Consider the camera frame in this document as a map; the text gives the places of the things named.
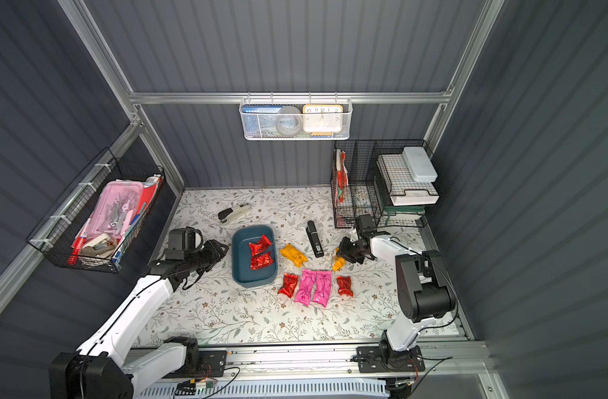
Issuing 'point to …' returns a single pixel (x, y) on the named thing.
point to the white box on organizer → (419, 164)
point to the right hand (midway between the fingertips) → (344, 252)
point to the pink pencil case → (118, 201)
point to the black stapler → (315, 239)
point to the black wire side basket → (61, 238)
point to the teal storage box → (241, 258)
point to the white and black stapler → (230, 214)
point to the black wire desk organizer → (392, 180)
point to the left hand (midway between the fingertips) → (224, 250)
